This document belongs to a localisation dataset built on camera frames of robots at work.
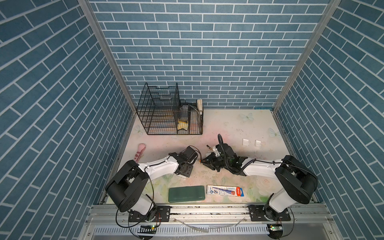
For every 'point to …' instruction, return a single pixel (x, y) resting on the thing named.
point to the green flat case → (186, 194)
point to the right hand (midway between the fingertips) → (198, 161)
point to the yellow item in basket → (182, 125)
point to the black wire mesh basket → (190, 118)
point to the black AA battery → (208, 147)
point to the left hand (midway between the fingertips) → (187, 171)
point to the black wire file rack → (158, 110)
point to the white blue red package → (225, 190)
